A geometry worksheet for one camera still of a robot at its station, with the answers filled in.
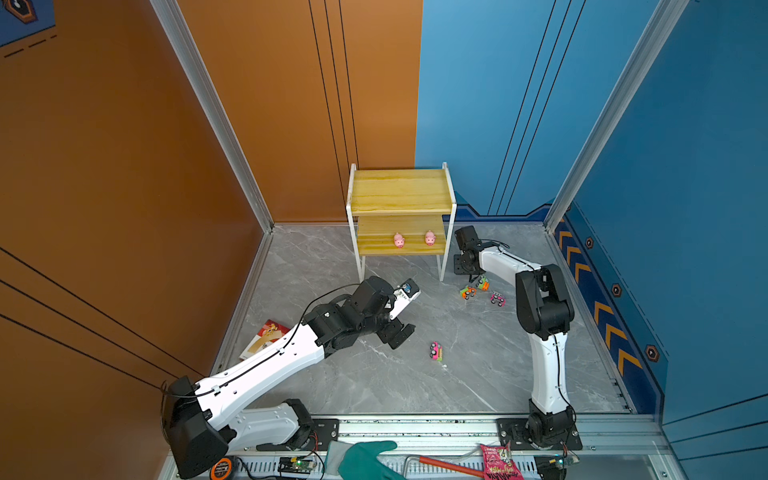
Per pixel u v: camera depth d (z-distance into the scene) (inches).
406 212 31.9
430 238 36.2
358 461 26.9
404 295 24.5
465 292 38.2
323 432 29.1
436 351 33.4
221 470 26.3
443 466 27.4
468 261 31.3
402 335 25.4
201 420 15.2
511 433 28.8
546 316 22.7
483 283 39.2
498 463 26.9
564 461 27.4
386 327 24.9
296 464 27.9
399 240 36.0
